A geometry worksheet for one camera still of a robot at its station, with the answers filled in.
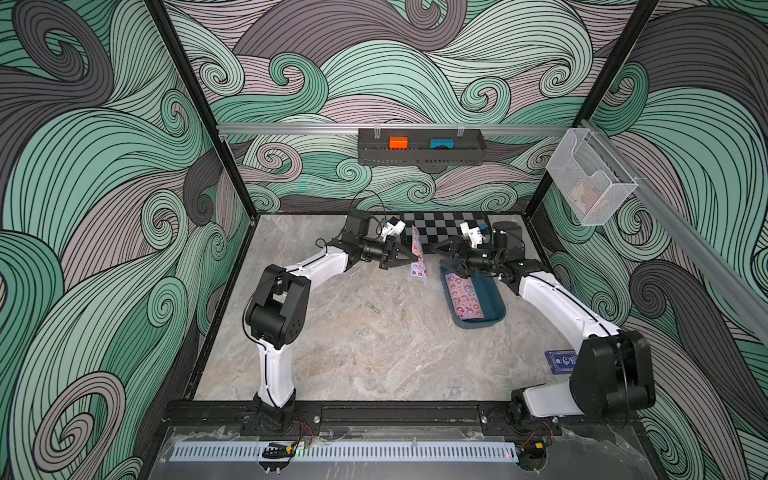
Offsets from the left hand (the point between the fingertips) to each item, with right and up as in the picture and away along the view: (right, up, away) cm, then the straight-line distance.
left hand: (417, 258), depth 79 cm
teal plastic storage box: (+26, -14, +15) cm, 33 cm away
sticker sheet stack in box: (+17, -14, +16) cm, 27 cm away
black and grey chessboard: (+11, +10, +32) cm, 35 cm away
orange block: (-4, +36, +14) cm, 39 cm away
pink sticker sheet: (0, -3, 0) cm, 3 cm away
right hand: (+6, +1, +1) cm, 6 cm away
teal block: (+12, +36, +15) cm, 41 cm away
